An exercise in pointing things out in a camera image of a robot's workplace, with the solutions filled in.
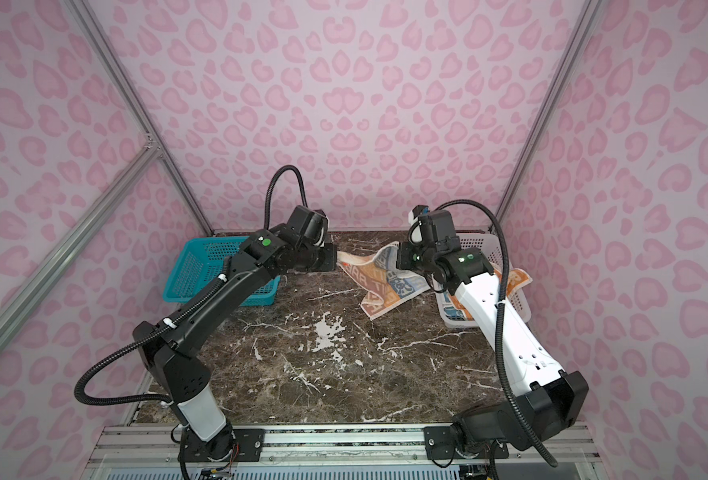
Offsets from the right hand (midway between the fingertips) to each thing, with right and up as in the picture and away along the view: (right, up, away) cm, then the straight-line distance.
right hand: (401, 248), depth 75 cm
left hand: (-16, -1, +2) cm, 16 cm away
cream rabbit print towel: (-1, -12, +28) cm, 30 cm away
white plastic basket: (+33, +2, +26) cm, 42 cm away
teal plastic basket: (-68, -4, +34) cm, 76 cm away
